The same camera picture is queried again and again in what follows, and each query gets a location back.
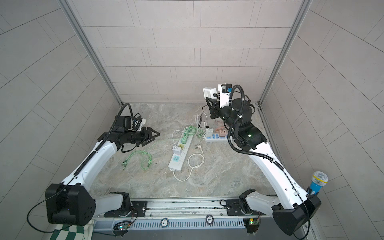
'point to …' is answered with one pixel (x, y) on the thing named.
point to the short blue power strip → (215, 137)
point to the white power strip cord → (190, 165)
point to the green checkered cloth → (68, 232)
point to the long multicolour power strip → (177, 161)
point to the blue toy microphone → (319, 179)
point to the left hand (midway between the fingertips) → (160, 133)
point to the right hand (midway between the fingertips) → (208, 97)
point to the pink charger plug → (222, 133)
